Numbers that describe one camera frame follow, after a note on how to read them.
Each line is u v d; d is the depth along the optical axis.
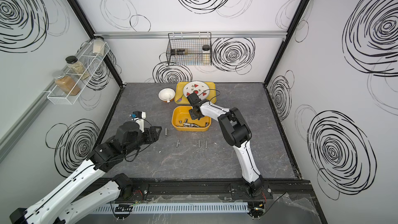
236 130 0.57
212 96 1.12
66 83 0.64
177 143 0.89
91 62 0.94
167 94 1.11
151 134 0.63
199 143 0.89
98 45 0.87
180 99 1.12
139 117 0.63
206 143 0.89
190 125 0.96
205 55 0.85
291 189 0.76
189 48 0.96
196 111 0.75
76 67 0.71
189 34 0.91
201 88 1.16
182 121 0.99
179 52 0.94
